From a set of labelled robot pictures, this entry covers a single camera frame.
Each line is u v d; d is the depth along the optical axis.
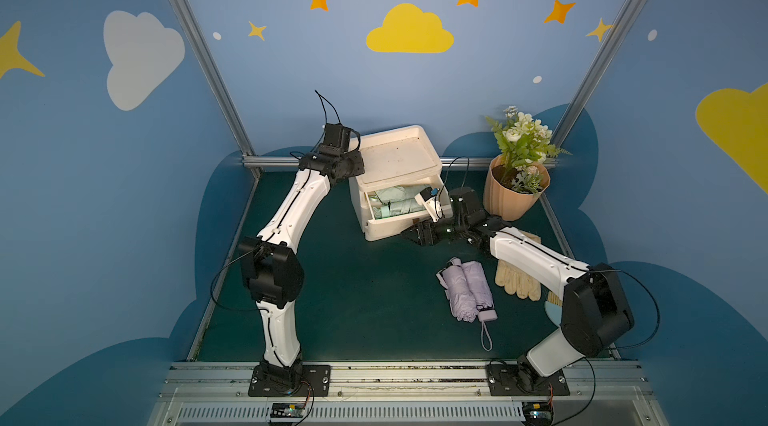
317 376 0.75
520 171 1.01
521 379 0.68
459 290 0.87
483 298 0.86
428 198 0.76
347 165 0.73
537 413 0.73
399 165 0.91
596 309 0.45
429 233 0.73
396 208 0.84
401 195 0.88
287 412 0.72
